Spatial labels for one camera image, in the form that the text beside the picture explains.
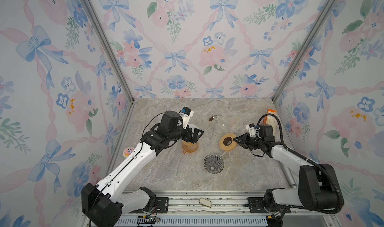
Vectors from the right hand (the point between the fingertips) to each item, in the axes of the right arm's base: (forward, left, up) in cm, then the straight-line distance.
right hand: (233, 138), depth 88 cm
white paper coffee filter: (+4, +24, +6) cm, 25 cm away
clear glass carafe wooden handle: (+18, +12, -4) cm, 22 cm away
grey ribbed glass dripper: (-13, +12, -6) cm, 19 cm away
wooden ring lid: (-1, +3, -4) cm, 5 cm away
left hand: (-4, +22, +17) cm, 28 cm away
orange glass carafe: (-4, +26, -3) cm, 27 cm away
